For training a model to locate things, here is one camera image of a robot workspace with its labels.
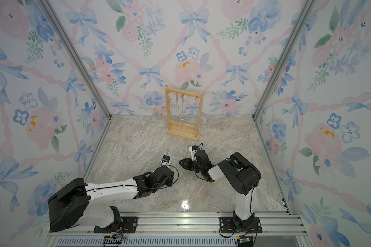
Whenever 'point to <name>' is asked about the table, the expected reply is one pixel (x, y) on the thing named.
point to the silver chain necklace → (166, 152)
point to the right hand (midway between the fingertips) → (181, 161)
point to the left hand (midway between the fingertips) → (174, 171)
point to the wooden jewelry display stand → (181, 128)
